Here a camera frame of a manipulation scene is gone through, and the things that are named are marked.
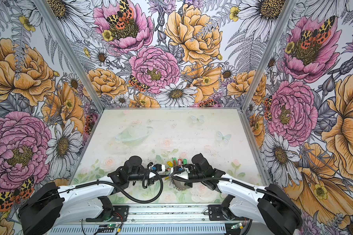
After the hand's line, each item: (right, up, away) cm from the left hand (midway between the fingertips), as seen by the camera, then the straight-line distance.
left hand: (165, 174), depth 79 cm
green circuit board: (-26, -23, -8) cm, 36 cm away
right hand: (+5, -3, -1) cm, 6 cm away
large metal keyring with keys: (+6, +2, +13) cm, 14 cm away
